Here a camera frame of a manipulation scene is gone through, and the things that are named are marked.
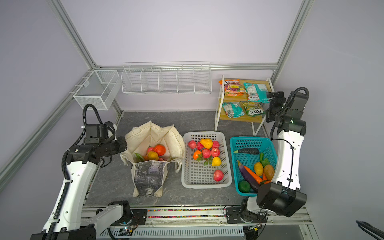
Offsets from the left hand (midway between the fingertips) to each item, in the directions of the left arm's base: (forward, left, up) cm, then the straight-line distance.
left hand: (126, 145), depth 72 cm
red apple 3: (+3, -41, -18) cm, 45 cm away
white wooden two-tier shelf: (+17, -74, -9) cm, 76 cm away
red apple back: (+8, -37, -19) cm, 42 cm away
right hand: (+12, -69, +15) cm, 72 cm away
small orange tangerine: (+3, -34, -18) cm, 39 cm away
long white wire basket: (+48, -17, +5) cm, 51 cm away
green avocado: (-18, -58, -18) cm, 64 cm away
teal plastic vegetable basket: (+6, -78, -18) cm, 80 cm away
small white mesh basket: (+44, +28, +1) cm, 52 cm away
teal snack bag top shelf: (+22, -69, +11) cm, 73 cm away
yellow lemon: (-2, -46, -20) cm, 50 cm away
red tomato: (+6, -13, -16) cm, 21 cm away
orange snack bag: (+27, -57, +11) cm, 64 cm away
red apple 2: (+9, -32, -19) cm, 38 cm away
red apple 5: (-11, -46, -20) cm, 51 cm away
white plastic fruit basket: (-8, -33, -23) cm, 41 cm away
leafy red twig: (0, -41, -22) cm, 47 cm away
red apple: (+8, -6, -19) cm, 22 cm away
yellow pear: (+9, -42, -18) cm, 46 cm away
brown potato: (-12, -73, -16) cm, 76 cm away
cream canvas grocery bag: (-14, -11, -9) cm, 19 cm away
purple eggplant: (-16, -65, -21) cm, 70 cm away
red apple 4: (+4, -46, -19) cm, 50 cm away
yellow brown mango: (0, -10, -12) cm, 16 cm away
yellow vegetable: (-9, -70, -19) cm, 73 cm away
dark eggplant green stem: (+4, -72, -22) cm, 75 cm away
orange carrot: (-15, -68, -21) cm, 73 cm away
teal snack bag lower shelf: (+27, -60, -6) cm, 66 cm away
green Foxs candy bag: (+26, -73, -6) cm, 78 cm away
